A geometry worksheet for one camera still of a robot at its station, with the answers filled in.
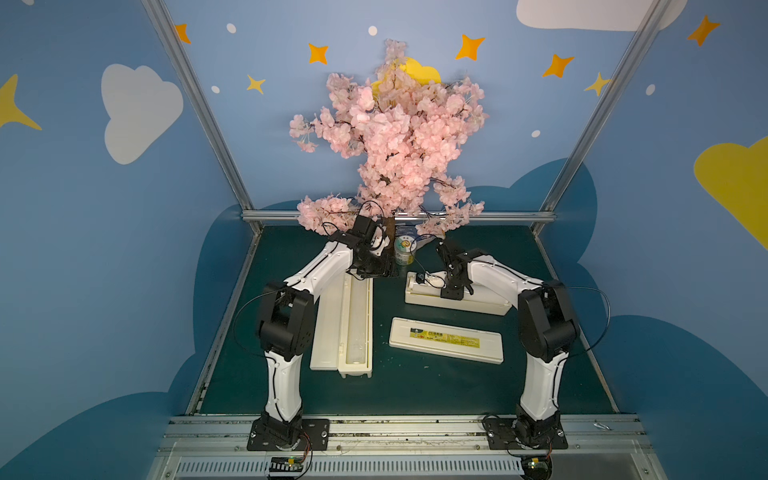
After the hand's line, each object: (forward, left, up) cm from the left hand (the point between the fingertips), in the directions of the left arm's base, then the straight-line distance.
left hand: (391, 269), depth 92 cm
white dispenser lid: (-21, +18, -5) cm, 28 cm away
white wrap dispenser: (-21, +10, -6) cm, 24 cm away
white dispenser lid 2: (-19, -17, -10) cm, 27 cm away
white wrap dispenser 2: (-5, -10, -3) cm, 12 cm away
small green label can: (+13, -5, -5) cm, 15 cm away
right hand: (+2, -22, -7) cm, 23 cm away
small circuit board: (-50, +25, -16) cm, 58 cm away
